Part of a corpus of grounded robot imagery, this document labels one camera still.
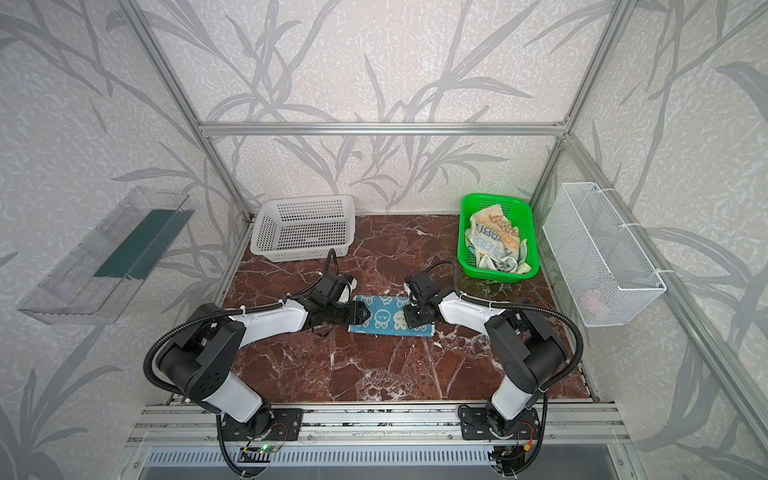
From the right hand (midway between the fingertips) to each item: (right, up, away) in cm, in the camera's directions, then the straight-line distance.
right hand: (411, 307), depth 93 cm
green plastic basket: (+44, +32, +22) cm, 59 cm away
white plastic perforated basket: (-41, +26, +22) cm, 53 cm away
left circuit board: (-39, -31, -21) cm, 54 cm away
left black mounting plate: (-34, -22, -24) cm, 47 cm away
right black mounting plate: (+17, -24, -20) cm, 36 cm away
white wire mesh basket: (+39, +13, -33) cm, 53 cm away
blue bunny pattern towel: (-8, -3, -2) cm, 8 cm away
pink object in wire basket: (+45, +6, -20) cm, 49 cm away
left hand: (-14, +1, -2) cm, 14 cm away
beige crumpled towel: (+31, +21, +14) cm, 40 cm away
